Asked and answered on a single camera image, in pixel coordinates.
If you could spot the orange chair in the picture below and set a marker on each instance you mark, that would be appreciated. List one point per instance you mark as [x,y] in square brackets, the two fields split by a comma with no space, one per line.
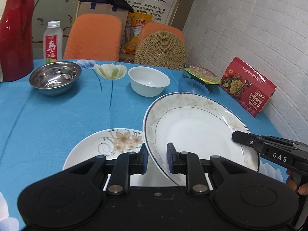
[95,37]
[152,27]

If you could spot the orange chair right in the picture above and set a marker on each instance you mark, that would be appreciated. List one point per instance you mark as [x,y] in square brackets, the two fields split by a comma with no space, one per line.
[152,27]

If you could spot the white plate blue rim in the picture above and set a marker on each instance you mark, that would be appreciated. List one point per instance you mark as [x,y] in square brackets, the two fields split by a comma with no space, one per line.
[195,124]

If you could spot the stainless steel bowl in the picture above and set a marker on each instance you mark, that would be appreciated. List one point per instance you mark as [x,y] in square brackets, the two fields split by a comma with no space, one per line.
[55,78]

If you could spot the yellow snack bag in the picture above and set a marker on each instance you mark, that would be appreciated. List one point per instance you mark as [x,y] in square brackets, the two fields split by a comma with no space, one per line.
[134,25]

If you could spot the blue plastic bowl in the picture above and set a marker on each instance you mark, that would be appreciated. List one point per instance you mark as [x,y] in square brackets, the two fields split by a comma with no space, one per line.
[192,86]

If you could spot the small white ceramic bowl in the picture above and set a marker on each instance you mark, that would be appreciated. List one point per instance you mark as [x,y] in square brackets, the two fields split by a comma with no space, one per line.
[148,82]

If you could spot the person's hand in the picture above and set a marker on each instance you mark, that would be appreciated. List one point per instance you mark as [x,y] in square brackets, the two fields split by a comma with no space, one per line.
[303,190]

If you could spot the woven straw cushion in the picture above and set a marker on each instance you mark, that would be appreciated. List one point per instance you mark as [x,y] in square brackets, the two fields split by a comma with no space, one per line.
[162,49]

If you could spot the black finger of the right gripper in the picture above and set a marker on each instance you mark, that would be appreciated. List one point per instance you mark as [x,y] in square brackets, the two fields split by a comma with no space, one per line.
[250,140]

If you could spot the white poster with text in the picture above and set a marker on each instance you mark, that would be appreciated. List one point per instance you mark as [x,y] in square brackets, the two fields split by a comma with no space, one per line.
[162,11]

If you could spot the orange chair left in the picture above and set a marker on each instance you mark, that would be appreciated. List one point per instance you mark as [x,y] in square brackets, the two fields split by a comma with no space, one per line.
[95,37]

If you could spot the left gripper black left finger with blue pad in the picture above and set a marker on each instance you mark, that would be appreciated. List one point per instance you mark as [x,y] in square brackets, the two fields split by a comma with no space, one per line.
[97,173]

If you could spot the green instant noodle bowl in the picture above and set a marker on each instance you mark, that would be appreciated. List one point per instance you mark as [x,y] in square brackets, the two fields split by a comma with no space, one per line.
[202,75]

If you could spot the red cracker box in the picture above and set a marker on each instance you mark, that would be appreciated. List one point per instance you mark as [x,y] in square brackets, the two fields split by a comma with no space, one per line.
[247,86]

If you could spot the red thermos jug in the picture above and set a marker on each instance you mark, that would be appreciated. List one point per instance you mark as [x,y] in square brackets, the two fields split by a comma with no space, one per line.
[16,39]

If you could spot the white floral ceramic plate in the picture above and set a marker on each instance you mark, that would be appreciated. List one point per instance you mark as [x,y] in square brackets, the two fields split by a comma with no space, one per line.
[111,143]

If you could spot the juice bottle red label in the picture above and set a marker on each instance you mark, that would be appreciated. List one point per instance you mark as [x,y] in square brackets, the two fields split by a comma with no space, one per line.
[53,42]

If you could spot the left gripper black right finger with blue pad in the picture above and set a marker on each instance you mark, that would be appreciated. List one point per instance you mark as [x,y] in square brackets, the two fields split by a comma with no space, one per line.
[215,176]

